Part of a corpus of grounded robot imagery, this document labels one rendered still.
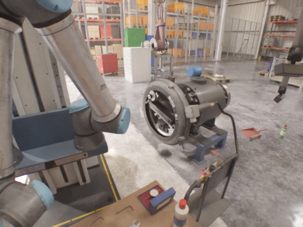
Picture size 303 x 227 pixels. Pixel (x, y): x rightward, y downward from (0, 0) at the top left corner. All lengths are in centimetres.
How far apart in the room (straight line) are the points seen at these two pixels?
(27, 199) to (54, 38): 44
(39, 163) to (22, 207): 51
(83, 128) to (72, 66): 44
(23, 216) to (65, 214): 81
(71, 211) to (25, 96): 80
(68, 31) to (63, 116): 63
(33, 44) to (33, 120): 42
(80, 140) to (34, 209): 52
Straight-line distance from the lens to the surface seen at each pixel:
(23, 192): 56
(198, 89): 185
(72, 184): 148
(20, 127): 110
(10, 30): 59
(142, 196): 109
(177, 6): 1425
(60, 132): 109
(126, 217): 103
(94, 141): 96
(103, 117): 76
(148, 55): 563
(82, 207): 131
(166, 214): 103
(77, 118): 90
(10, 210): 53
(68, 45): 53
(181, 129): 154
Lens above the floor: 135
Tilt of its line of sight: 25 degrees down
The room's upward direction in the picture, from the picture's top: straight up
